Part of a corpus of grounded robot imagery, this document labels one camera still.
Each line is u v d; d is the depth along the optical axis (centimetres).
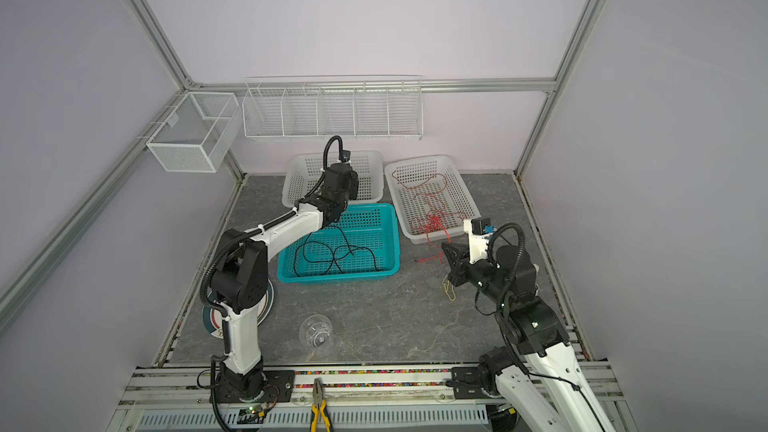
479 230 57
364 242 101
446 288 88
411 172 113
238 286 52
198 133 99
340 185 74
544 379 45
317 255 98
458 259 60
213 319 84
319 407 71
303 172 116
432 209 110
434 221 104
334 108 105
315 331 84
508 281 47
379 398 74
